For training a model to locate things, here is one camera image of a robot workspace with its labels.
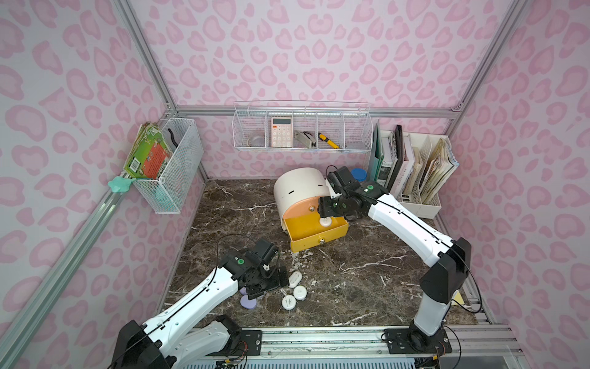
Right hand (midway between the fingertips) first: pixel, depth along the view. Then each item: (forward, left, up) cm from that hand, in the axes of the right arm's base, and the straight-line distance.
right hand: (323, 208), depth 82 cm
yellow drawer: (-2, +7, -13) cm, 15 cm away
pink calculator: (+32, +17, +10) cm, 37 cm away
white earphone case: (+1, -1, -10) cm, 10 cm away
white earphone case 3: (-27, +12, -19) cm, 35 cm away
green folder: (+19, -20, +8) cm, 29 cm away
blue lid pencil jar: (+16, -14, +1) cm, 21 cm away
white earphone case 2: (-23, +8, -19) cm, 31 cm away
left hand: (-22, +15, -11) cm, 29 cm away
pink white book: (+16, -31, +5) cm, 35 cm away
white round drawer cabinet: (+9, +10, +2) cm, 14 cm away
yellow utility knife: (+32, -3, +5) cm, 32 cm away
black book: (+24, -30, +8) cm, 39 cm away
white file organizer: (+22, -42, -21) cm, 52 cm away
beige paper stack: (+20, -47, +3) cm, 51 cm away
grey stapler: (+33, +7, +5) cm, 34 cm away
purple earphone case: (-32, +20, +11) cm, 40 cm away
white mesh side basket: (-3, +49, +12) cm, 50 cm away
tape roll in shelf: (+28, +27, +8) cm, 40 cm away
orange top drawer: (0, +7, +1) cm, 7 cm away
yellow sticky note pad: (-23, -48, -22) cm, 57 cm away
